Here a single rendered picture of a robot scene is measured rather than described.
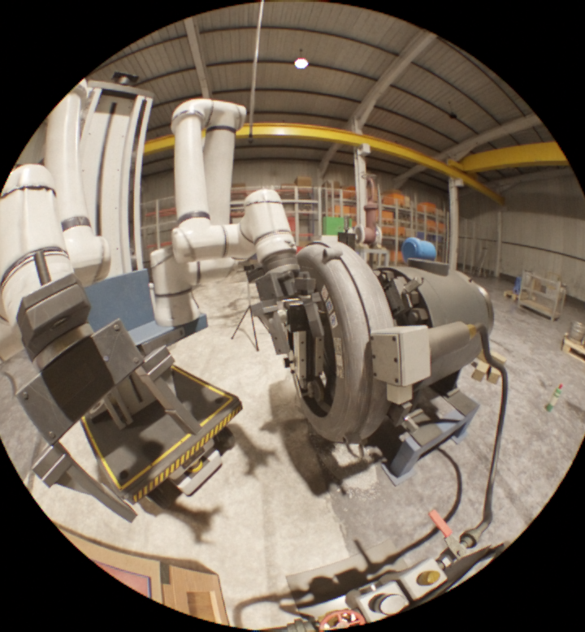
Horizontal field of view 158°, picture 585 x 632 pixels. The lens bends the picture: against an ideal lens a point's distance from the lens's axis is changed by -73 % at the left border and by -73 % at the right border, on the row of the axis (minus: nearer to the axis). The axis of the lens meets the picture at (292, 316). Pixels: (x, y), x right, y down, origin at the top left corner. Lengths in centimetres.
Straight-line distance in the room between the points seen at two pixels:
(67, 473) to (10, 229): 20
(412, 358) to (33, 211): 55
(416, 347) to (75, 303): 45
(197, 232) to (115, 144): 69
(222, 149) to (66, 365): 78
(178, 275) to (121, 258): 29
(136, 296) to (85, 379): 69
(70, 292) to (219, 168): 73
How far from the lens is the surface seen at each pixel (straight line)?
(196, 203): 56
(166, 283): 78
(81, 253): 40
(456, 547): 60
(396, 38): 879
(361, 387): 50
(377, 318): 48
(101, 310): 84
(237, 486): 109
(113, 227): 95
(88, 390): 21
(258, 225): 46
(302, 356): 83
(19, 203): 26
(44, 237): 23
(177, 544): 108
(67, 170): 50
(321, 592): 97
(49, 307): 15
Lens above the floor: 97
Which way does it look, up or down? 19 degrees down
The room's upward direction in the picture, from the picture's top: 1 degrees counter-clockwise
